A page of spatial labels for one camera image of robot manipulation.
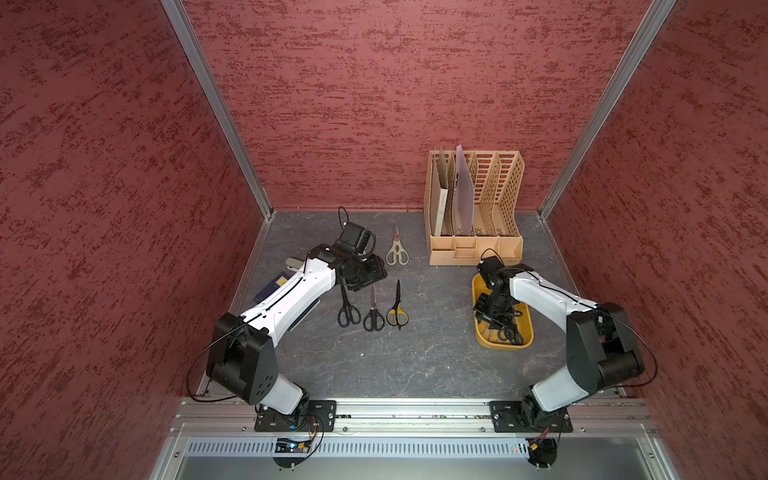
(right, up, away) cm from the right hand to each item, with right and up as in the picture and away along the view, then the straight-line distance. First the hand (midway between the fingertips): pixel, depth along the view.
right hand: (481, 325), depth 87 cm
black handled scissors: (-33, 0, +4) cm, 33 cm away
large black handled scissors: (-41, +2, +5) cm, 41 cm away
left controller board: (-53, -25, -15) cm, 60 cm away
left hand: (-30, +14, -5) cm, 34 cm away
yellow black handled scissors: (-25, +2, +5) cm, 25 cm away
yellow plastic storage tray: (+2, -3, 0) cm, 4 cm away
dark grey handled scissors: (+9, -2, 0) cm, 9 cm away
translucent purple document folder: (+1, +42, +25) cm, 49 cm away
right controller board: (+10, -26, -16) cm, 32 cm away
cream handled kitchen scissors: (-25, +21, +20) cm, 38 cm away
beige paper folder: (-13, +40, 0) cm, 42 cm away
